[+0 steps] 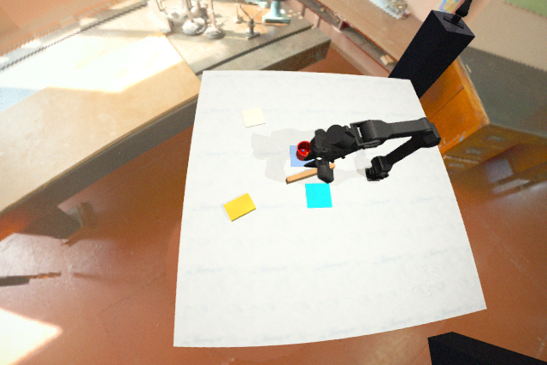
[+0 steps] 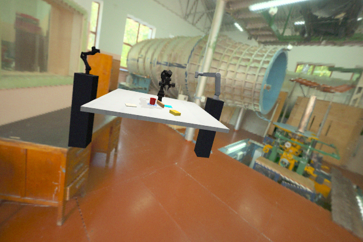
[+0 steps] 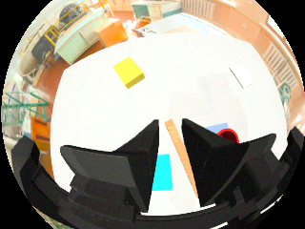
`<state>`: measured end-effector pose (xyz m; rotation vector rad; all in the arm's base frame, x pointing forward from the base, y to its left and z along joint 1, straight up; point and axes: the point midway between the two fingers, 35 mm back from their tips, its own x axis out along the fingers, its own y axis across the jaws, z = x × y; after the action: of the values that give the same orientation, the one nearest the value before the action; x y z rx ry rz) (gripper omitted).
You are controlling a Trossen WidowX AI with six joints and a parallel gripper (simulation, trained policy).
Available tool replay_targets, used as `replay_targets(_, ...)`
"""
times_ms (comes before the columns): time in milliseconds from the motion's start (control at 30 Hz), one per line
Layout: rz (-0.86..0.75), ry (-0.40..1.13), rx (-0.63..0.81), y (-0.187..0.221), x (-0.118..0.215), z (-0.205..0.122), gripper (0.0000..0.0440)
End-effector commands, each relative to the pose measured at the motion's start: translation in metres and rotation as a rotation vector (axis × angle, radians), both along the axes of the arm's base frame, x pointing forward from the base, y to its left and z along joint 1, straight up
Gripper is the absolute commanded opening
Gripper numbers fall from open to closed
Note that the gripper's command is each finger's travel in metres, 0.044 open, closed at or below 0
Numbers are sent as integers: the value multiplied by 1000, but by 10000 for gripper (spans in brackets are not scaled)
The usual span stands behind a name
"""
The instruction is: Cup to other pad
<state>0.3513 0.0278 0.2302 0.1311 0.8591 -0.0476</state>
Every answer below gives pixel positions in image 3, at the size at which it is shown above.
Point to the orange flat bar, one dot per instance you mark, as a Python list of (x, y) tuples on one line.
[(180, 150)]

